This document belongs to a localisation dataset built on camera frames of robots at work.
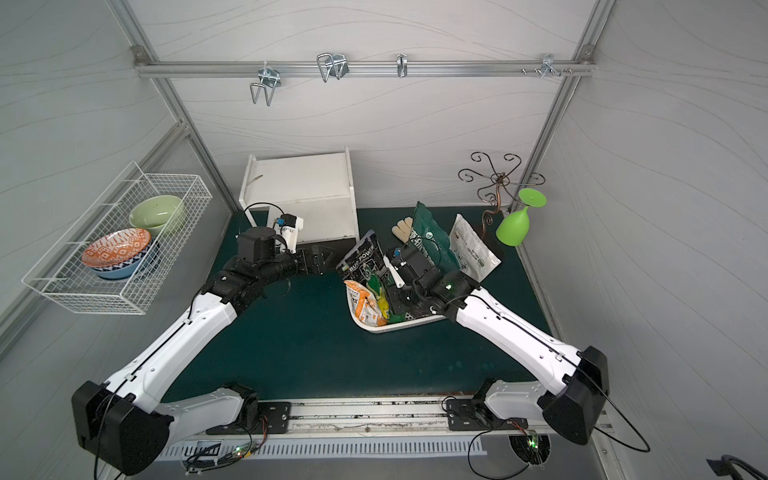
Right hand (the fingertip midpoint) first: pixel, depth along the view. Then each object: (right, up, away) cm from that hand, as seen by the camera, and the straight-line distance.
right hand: (391, 293), depth 75 cm
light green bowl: (-59, +21, -2) cm, 63 cm away
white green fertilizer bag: (+23, +9, +5) cm, 25 cm away
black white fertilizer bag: (-7, +7, +13) cm, 16 cm away
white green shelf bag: (-3, +1, +2) cm, 3 cm away
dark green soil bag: (+11, +14, +2) cm, 17 cm away
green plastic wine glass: (+35, +16, +9) cm, 40 cm away
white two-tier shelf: (-20, +28, +4) cm, 35 cm away
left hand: (-17, +10, 0) cm, 20 cm away
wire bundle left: (-45, -38, -7) cm, 60 cm away
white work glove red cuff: (+5, +17, +39) cm, 43 cm away
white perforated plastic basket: (+2, -10, +7) cm, 13 cm away
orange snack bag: (-7, -4, +5) cm, 10 cm away
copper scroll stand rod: (+32, +31, +11) cm, 46 cm away
